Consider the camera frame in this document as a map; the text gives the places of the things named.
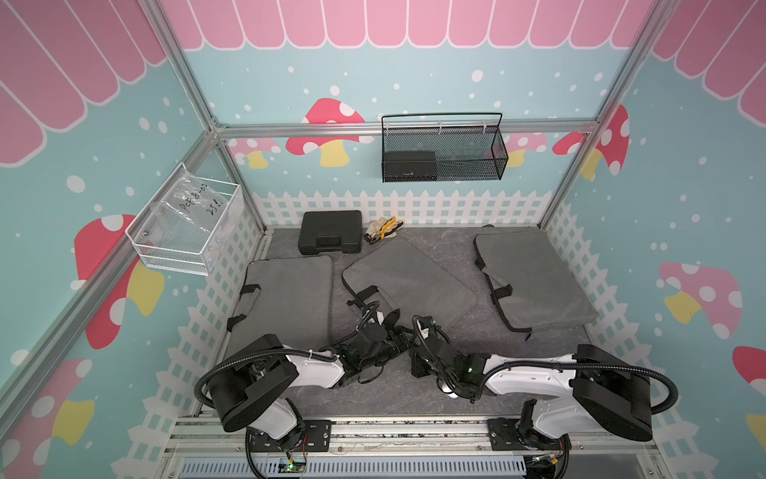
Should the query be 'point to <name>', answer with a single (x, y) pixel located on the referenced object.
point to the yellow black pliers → (379, 228)
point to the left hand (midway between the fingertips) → (410, 345)
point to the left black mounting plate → (306, 436)
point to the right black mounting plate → (511, 434)
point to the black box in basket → (409, 166)
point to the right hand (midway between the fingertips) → (407, 355)
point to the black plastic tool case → (327, 231)
